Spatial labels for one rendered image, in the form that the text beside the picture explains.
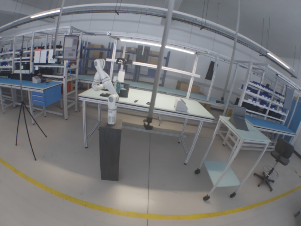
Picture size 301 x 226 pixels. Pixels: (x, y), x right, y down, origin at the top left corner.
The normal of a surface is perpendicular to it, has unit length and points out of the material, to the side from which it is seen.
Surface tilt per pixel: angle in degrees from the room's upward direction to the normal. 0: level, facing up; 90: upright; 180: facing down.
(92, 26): 90
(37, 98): 90
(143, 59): 97
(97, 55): 90
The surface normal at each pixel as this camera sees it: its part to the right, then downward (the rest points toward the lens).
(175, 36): -0.01, 0.36
